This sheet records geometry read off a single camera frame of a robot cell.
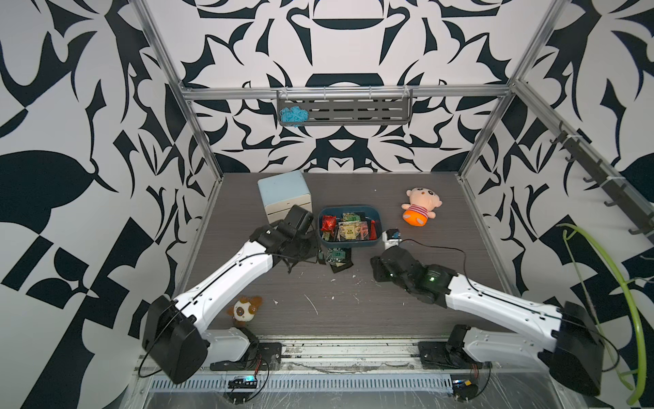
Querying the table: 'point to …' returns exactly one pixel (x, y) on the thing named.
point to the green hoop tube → (635, 395)
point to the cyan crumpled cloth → (293, 116)
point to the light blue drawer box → (282, 192)
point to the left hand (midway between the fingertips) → (316, 241)
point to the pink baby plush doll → (422, 203)
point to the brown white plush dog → (243, 310)
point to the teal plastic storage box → (364, 213)
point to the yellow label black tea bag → (348, 229)
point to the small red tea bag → (328, 223)
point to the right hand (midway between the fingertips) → (372, 257)
